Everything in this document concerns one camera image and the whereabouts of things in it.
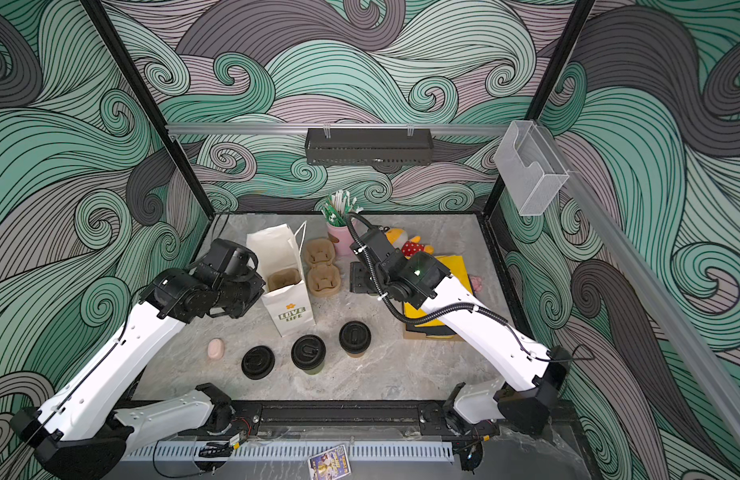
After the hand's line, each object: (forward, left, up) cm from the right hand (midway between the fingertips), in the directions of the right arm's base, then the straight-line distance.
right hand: (359, 277), depth 70 cm
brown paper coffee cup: (-11, +1, -23) cm, 26 cm away
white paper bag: (+14, +23, -6) cm, 28 cm away
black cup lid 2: (-13, +13, -15) cm, 23 cm away
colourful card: (-35, +6, -24) cm, 43 cm away
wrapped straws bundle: (+34, +8, -10) cm, 37 cm away
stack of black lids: (-13, +28, -24) cm, 39 cm away
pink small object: (-9, +42, -25) cm, 49 cm away
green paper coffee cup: (-15, +12, -24) cm, 31 cm away
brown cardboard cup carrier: (+15, +13, -23) cm, 31 cm away
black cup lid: (-8, +1, -17) cm, 19 cm away
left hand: (-1, +21, -2) cm, 22 cm away
